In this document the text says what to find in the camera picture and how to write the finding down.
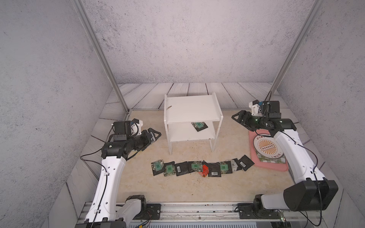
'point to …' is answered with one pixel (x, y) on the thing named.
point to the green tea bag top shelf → (197, 166)
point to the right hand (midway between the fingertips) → (236, 118)
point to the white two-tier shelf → (192, 118)
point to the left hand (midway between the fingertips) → (159, 136)
